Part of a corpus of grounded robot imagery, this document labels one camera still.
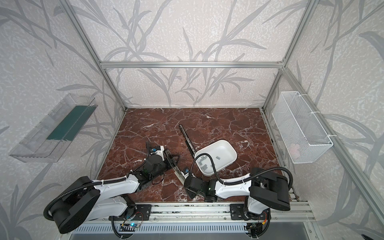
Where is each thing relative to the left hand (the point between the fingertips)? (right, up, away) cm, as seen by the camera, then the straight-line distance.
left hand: (180, 154), depth 85 cm
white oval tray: (+26, -1, +8) cm, 28 cm away
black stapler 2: (+5, +3, +11) cm, 12 cm away
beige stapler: (+1, -12, -2) cm, 13 cm away
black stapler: (-3, -1, -8) cm, 9 cm away
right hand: (+4, -14, -3) cm, 15 cm away
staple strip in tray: (+23, -3, +5) cm, 23 cm away
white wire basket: (+55, +13, -25) cm, 62 cm away
